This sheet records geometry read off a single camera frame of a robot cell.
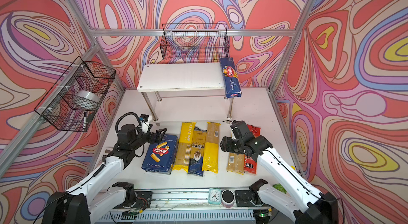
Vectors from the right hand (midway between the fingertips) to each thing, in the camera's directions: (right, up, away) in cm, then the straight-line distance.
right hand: (227, 149), depth 78 cm
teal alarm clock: (-6, -21, -5) cm, 22 cm away
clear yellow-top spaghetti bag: (+5, -8, +4) cm, 11 cm away
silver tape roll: (-64, +24, -8) cm, 69 cm away
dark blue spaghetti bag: (-15, -8, +5) cm, 18 cm away
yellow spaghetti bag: (-8, -9, +6) cm, 13 cm away
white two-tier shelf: (-26, +31, +38) cm, 55 cm away
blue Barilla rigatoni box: (-34, -5, +2) cm, 34 cm away
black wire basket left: (-74, +21, -11) cm, 78 cm away
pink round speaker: (-1, -19, -9) cm, 21 cm away
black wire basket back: (-18, +61, +20) cm, 66 cm away
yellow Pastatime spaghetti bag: (-23, -7, +6) cm, 25 cm away
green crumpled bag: (+11, -2, -32) cm, 34 cm away
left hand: (-35, +10, +6) cm, 37 cm away
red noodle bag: (+13, -10, +4) cm, 17 cm away
